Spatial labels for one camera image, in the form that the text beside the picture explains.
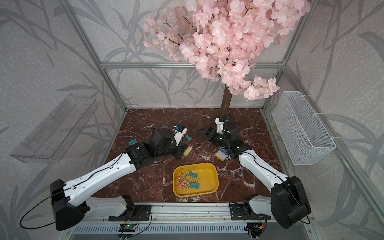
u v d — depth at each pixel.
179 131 0.62
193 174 0.85
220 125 0.75
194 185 0.80
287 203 0.40
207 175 0.86
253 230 0.70
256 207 0.61
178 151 0.63
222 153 0.94
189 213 0.76
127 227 0.71
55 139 0.68
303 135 0.60
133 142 1.00
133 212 0.66
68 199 0.39
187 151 0.71
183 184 0.79
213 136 0.70
